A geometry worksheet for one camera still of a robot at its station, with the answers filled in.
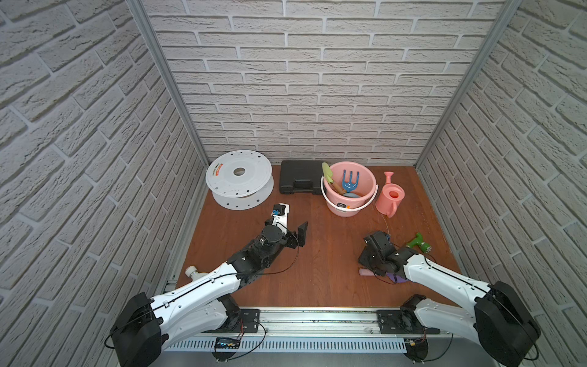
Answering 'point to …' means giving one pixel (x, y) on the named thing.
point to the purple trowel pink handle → (367, 271)
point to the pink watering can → (390, 196)
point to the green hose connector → (419, 241)
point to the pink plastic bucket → (340, 206)
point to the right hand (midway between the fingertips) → (363, 260)
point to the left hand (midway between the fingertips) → (291, 214)
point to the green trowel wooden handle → (328, 172)
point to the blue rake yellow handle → (350, 186)
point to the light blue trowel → (351, 195)
